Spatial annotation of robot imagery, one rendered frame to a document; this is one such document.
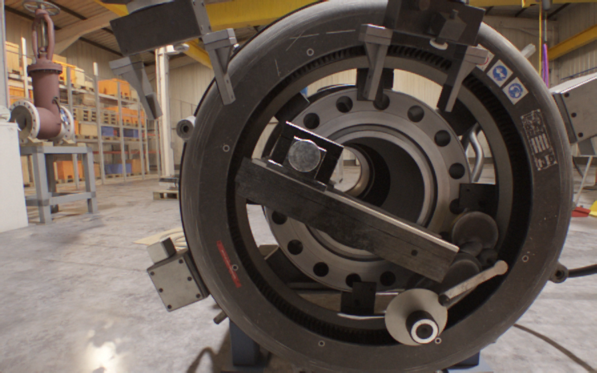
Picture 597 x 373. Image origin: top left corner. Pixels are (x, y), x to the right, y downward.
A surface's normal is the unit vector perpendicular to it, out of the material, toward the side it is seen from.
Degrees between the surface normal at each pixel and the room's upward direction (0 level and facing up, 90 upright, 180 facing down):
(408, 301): 90
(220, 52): 114
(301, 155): 90
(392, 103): 90
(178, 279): 90
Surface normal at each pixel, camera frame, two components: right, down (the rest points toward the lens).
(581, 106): -0.07, 0.11
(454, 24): 0.05, 0.78
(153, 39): -0.10, 0.50
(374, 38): 0.11, 0.49
